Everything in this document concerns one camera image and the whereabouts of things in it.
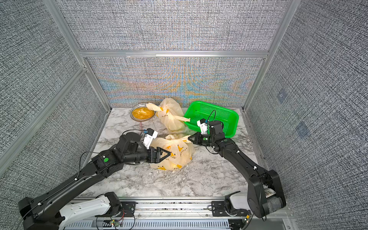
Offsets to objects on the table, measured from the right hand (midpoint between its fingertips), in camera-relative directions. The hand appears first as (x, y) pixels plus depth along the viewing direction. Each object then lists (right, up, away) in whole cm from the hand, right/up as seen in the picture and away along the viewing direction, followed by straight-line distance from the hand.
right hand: (188, 134), depth 80 cm
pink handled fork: (-35, +5, +30) cm, 46 cm away
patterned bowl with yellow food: (-35, +14, +29) cm, 48 cm away
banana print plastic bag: (-11, +13, +11) cm, 20 cm away
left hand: (-9, -7, -15) cm, 19 cm away
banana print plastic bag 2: (-3, -9, 0) cm, 10 cm away
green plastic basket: (+8, +17, +36) cm, 41 cm away
